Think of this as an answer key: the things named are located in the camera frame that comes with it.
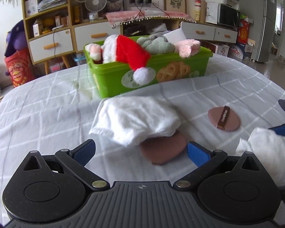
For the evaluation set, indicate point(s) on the white sponge block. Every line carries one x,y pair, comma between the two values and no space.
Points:
177,35

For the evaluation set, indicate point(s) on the red cardboard box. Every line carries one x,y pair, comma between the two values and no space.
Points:
242,32

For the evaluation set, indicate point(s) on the pink plush toy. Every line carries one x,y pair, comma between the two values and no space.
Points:
187,48

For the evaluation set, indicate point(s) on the white towel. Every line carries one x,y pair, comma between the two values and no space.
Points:
133,118

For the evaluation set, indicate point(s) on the white cardboard box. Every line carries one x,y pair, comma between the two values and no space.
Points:
216,49

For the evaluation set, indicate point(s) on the low cabinet with grey drawers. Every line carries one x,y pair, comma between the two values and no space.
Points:
204,32

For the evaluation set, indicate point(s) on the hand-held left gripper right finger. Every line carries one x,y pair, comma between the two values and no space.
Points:
198,155

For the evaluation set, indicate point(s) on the small white desk fan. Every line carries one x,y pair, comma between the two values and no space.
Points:
95,2

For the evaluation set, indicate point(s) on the purple plush toy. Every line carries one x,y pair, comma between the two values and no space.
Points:
16,38

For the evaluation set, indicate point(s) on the black microwave oven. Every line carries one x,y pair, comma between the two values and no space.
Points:
228,15

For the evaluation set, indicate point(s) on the grey-green plush toy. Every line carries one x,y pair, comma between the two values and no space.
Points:
156,45

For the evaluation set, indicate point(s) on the red printed bucket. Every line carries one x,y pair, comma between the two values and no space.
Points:
19,68

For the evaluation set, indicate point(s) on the green plastic bin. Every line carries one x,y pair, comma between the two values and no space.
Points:
114,76

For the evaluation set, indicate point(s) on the wooden cabinet with white drawers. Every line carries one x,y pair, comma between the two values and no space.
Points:
61,40

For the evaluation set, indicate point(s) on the red and white santa plush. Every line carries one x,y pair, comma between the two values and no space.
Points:
125,49

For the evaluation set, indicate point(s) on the grey refrigerator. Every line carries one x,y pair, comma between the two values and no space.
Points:
261,21

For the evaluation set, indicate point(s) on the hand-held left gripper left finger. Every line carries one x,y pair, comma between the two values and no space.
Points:
85,150

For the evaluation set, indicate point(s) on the white cloth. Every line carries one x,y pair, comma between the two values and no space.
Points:
268,147

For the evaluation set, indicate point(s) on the stack of papers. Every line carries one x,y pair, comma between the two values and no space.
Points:
52,2

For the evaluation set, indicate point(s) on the pink lace-edged cloth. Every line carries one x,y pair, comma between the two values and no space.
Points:
133,16

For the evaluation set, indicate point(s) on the clear plastic storage box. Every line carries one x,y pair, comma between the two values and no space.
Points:
80,59
55,67

